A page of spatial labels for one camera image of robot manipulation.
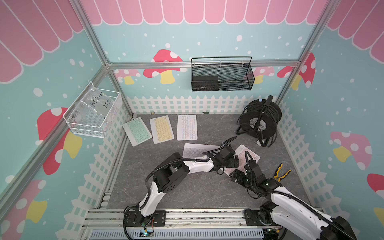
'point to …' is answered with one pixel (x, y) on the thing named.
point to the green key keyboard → (137, 131)
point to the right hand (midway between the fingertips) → (234, 177)
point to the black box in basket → (205, 83)
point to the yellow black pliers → (276, 173)
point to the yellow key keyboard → (161, 129)
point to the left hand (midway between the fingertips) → (233, 164)
